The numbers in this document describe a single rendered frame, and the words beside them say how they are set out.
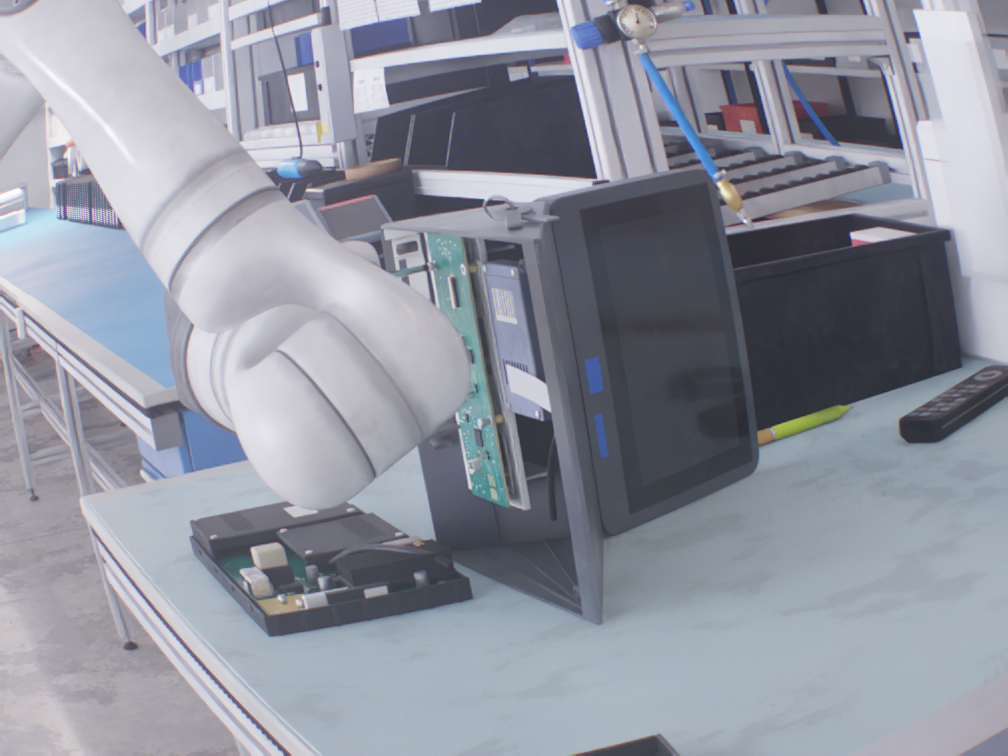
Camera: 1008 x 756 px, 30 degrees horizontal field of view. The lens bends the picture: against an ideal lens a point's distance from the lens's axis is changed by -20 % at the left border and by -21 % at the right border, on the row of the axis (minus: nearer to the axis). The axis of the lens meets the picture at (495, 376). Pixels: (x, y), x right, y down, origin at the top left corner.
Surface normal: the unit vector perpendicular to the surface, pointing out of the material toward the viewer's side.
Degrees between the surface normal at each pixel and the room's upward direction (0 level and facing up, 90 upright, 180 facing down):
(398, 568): 90
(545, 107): 90
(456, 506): 90
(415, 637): 0
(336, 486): 124
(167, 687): 0
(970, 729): 30
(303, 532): 0
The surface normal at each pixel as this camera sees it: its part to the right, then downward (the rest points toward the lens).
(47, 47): -0.13, 0.03
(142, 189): -0.42, 0.14
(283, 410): -0.18, -0.31
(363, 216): 0.04, -0.77
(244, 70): 0.34, 0.10
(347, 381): 0.08, -0.24
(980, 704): -0.22, -0.97
